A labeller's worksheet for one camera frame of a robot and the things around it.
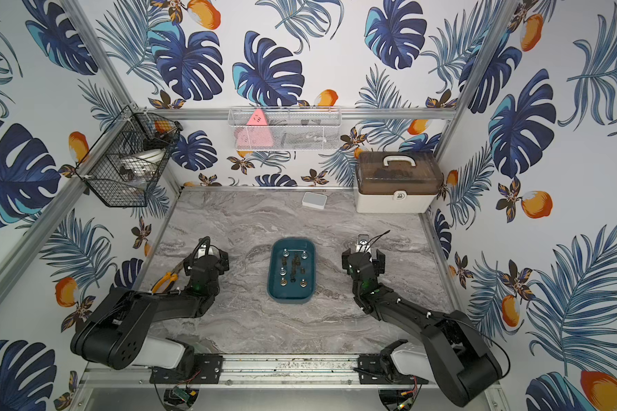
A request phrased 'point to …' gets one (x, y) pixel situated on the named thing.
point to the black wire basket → (128, 163)
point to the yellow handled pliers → (171, 276)
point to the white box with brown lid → (397, 181)
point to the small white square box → (314, 200)
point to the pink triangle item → (255, 133)
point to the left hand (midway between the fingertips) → (205, 250)
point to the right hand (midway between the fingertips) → (365, 249)
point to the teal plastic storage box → (291, 270)
